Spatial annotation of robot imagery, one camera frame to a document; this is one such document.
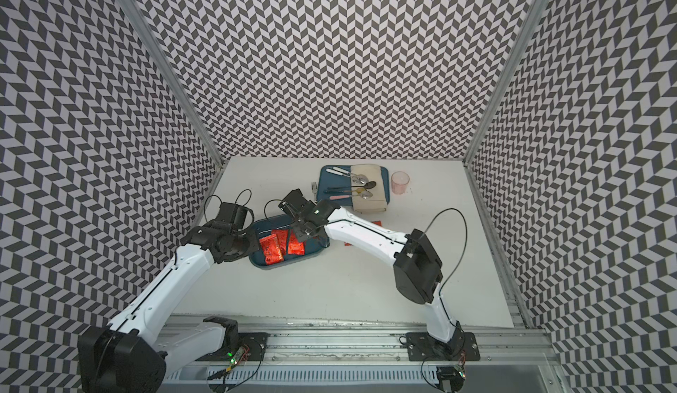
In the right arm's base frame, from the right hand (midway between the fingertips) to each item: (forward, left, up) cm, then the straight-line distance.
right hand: (309, 228), depth 83 cm
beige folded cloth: (+20, -24, -14) cm, 34 cm away
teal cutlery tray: (+29, -6, -13) cm, 32 cm away
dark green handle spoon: (+25, -20, -9) cm, 33 cm away
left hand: (-6, +17, -2) cm, 18 cm away
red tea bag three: (-6, +12, -3) cm, 14 cm away
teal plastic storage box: (0, +14, +1) cm, 14 cm away
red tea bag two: (-4, +5, -5) cm, 8 cm away
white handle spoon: (+31, -16, -12) cm, 37 cm away
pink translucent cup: (+26, -33, -7) cm, 42 cm away
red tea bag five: (-1, +10, -4) cm, 10 cm away
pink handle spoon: (+23, -18, -13) cm, 32 cm away
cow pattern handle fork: (+27, +3, -14) cm, 31 cm away
